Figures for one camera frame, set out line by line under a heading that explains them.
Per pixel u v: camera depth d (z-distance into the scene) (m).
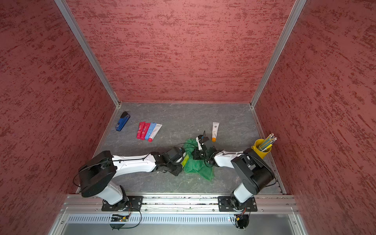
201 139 0.85
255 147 0.85
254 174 0.45
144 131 1.01
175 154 0.68
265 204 0.76
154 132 1.01
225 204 0.74
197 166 0.83
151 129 1.03
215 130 1.03
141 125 1.05
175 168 0.77
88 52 0.88
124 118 1.08
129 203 0.74
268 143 0.83
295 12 0.73
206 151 0.73
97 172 0.48
